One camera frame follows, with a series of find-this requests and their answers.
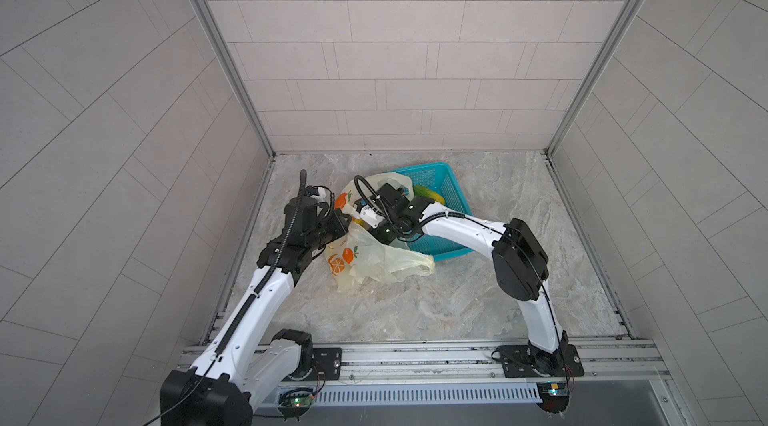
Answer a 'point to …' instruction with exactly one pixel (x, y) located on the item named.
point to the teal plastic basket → (440, 179)
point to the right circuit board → (554, 396)
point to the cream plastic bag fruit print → (359, 256)
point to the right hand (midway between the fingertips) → (364, 245)
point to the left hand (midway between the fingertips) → (359, 212)
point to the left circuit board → (294, 405)
